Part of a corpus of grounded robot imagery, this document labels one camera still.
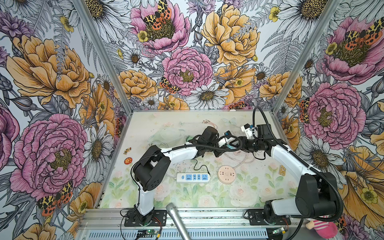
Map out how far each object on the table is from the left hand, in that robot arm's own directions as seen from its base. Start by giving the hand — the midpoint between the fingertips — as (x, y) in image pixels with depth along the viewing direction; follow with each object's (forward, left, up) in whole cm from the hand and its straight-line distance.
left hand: (226, 149), depth 87 cm
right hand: (-2, -3, +3) cm, 5 cm away
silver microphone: (-29, +29, -7) cm, 42 cm away
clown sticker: (+7, +62, -11) cm, 63 cm away
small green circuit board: (-37, +40, -11) cm, 56 cm away
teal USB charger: (-2, -2, +5) cm, 5 cm away
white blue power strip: (-13, +19, -9) cm, 25 cm away
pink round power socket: (-12, 0, -8) cm, 14 cm away
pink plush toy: (-38, -40, -5) cm, 56 cm away
